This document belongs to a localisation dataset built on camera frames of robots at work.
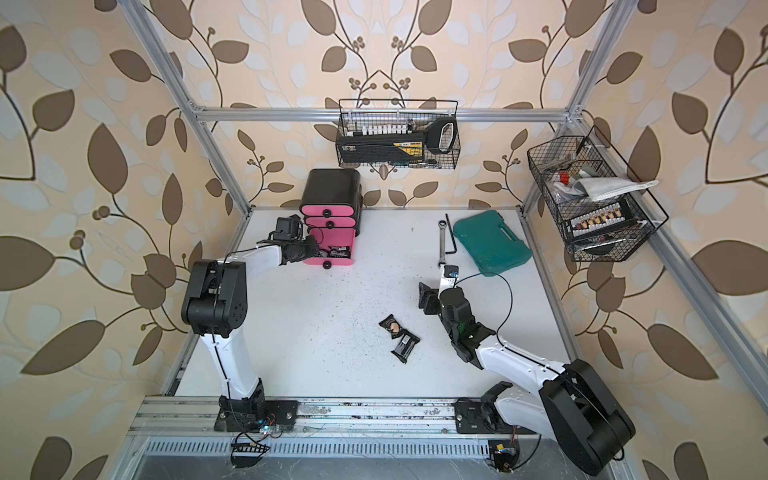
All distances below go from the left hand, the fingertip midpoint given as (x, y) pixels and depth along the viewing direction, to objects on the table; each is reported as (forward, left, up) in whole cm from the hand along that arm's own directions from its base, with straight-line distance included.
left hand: (320, 242), depth 102 cm
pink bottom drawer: (+4, -4, -2) cm, 6 cm away
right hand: (-19, -37, +4) cm, 42 cm away
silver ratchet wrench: (+14, -44, -6) cm, 47 cm away
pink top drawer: (+7, -3, +9) cm, 12 cm away
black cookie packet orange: (-28, -25, -4) cm, 38 cm away
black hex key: (+5, -48, -6) cm, 49 cm away
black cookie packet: (0, -6, -4) cm, 8 cm away
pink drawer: (+7, -3, +3) cm, 8 cm away
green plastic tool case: (-1, -60, -1) cm, 60 cm away
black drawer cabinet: (+19, -2, +9) cm, 21 cm away
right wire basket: (+7, -72, +29) cm, 78 cm away
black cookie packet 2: (-33, -29, -5) cm, 45 cm away
